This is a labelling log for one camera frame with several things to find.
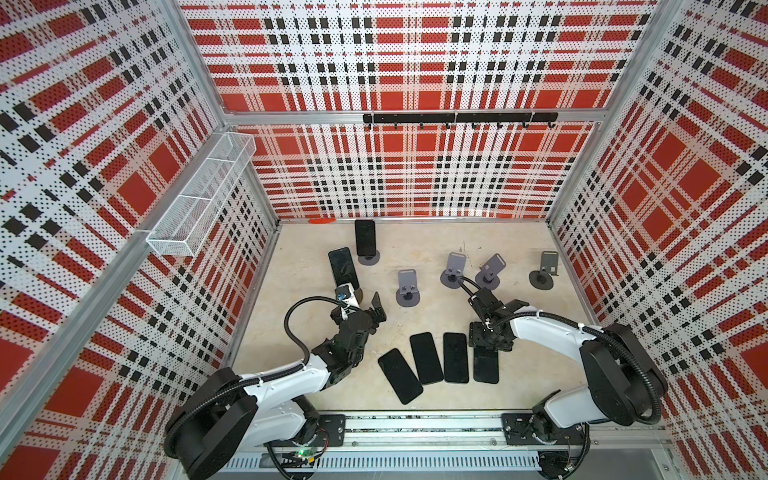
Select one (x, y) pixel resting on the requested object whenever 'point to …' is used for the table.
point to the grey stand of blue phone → (488, 277)
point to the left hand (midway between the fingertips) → (365, 301)
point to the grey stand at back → (369, 259)
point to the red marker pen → (321, 220)
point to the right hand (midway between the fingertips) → (484, 344)
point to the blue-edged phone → (426, 358)
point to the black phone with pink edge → (455, 357)
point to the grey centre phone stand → (407, 294)
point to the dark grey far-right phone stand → (542, 279)
